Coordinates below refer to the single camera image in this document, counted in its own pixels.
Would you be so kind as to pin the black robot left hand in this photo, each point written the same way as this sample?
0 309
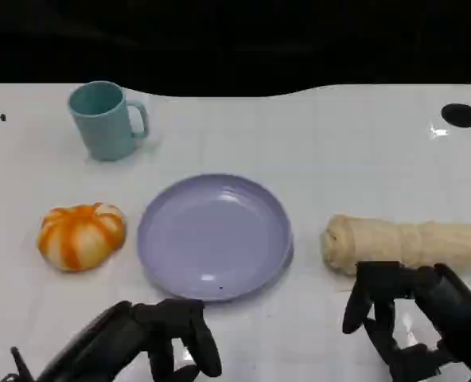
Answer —
116 342

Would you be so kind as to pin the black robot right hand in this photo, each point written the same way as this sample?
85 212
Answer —
454 314

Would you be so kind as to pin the beige towel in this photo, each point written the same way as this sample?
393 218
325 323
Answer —
402 242

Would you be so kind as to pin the orange and white bread roll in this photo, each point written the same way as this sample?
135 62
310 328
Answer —
80 238

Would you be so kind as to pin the lilac plate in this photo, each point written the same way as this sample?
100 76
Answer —
213 235

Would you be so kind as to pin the black table grommet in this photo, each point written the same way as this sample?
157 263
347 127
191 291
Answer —
460 115

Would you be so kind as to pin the pale green mug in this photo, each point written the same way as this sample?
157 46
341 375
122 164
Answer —
106 131

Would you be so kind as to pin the black backdrop cloth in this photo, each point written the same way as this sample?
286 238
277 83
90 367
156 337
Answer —
235 44

